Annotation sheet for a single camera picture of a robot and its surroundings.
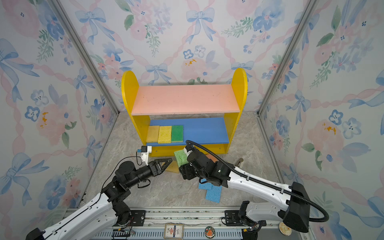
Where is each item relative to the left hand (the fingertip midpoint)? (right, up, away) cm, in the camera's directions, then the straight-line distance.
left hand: (170, 161), depth 69 cm
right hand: (+6, -4, +4) cm, 8 cm away
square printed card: (+2, -32, 0) cm, 32 cm away
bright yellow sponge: (-6, +11, +19) cm, 23 cm away
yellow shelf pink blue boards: (+23, +27, +49) cm, 60 cm away
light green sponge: (+5, 0, +5) cm, 7 cm away
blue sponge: (+18, -17, +13) cm, 28 cm away
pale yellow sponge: (-13, +11, +18) cm, 25 cm away
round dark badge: (+19, -34, +1) cm, 39 cm away
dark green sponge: (+1, +12, +19) cm, 22 cm away
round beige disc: (+55, -33, +2) cm, 64 cm away
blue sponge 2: (+22, -21, +11) cm, 32 cm away
